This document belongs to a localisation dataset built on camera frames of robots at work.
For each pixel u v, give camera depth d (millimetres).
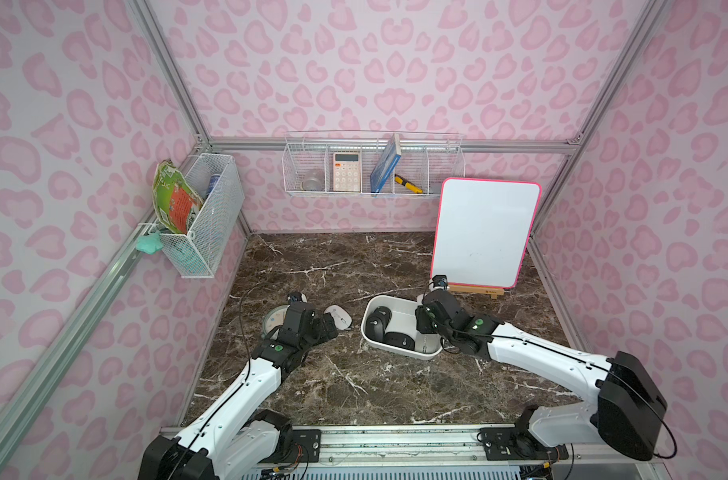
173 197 730
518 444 649
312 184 967
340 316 939
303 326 641
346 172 951
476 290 1008
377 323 886
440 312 620
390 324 943
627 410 397
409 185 979
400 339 881
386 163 885
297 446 724
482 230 908
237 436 470
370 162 987
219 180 885
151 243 622
